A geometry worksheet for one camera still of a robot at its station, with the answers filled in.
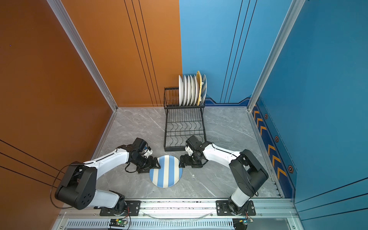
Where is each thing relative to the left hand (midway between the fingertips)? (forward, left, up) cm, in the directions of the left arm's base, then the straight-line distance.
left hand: (156, 166), depth 86 cm
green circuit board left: (-28, +17, -3) cm, 32 cm away
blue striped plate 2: (+36, -28, +30) cm, 55 cm away
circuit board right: (-27, -46, -2) cm, 53 cm away
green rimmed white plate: (+34, -14, +31) cm, 48 cm away
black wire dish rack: (+35, -13, 0) cm, 37 cm away
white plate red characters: (+49, -24, +19) cm, 58 cm away
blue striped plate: (-4, -8, -1) cm, 9 cm away
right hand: (0, -17, +1) cm, 17 cm away
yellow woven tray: (+52, -26, +19) cm, 61 cm away
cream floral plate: (+30, -20, +26) cm, 45 cm away
